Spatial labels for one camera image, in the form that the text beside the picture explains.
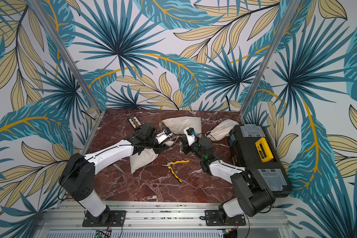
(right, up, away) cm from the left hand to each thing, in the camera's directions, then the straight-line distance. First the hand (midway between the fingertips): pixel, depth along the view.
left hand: (164, 143), depth 87 cm
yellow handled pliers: (+3, -13, +3) cm, 14 cm away
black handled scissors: (-16, -4, -31) cm, 35 cm away
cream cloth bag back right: (+36, +7, +9) cm, 38 cm away
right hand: (+4, +2, -5) cm, 7 cm away
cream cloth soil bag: (+7, +11, +13) cm, 18 cm away
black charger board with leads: (-25, +13, +24) cm, 37 cm away
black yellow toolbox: (+48, -1, -6) cm, 48 cm away
